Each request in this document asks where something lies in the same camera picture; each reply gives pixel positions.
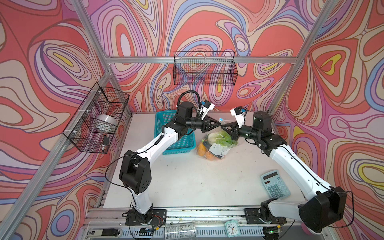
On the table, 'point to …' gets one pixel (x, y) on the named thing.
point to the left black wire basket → (93, 125)
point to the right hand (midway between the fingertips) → (222, 129)
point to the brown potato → (201, 149)
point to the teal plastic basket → (186, 143)
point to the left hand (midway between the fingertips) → (220, 124)
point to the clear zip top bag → (216, 144)
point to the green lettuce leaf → (221, 137)
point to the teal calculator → (274, 184)
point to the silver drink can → (180, 231)
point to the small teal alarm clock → (232, 228)
